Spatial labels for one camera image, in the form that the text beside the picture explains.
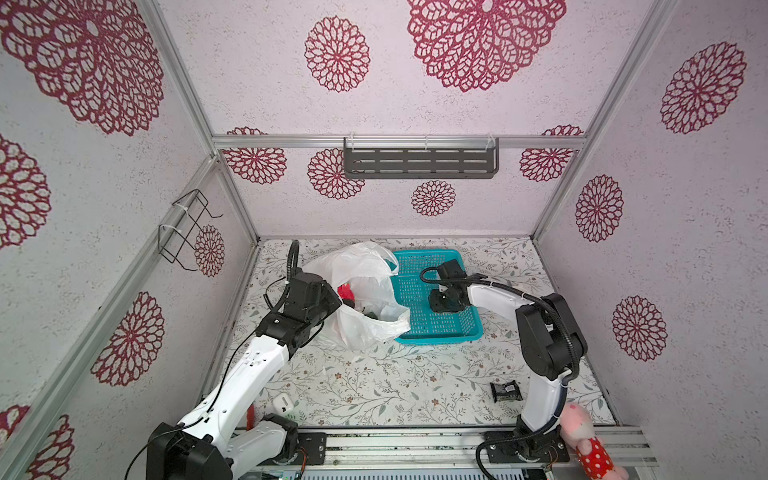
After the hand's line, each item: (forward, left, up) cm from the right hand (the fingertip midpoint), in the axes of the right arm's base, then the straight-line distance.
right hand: (435, 300), depth 98 cm
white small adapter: (-33, +43, -1) cm, 54 cm away
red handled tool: (-37, +50, 0) cm, 62 cm away
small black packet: (-28, -18, -3) cm, 33 cm away
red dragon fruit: (-2, +29, +4) cm, 29 cm away
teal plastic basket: (+4, +7, -3) cm, 9 cm away
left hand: (-11, +29, +16) cm, 34 cm away
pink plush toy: (-38, -30, +3) cm, 49 cm away
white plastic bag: (-9, +18, +4) cm, 21 cm away
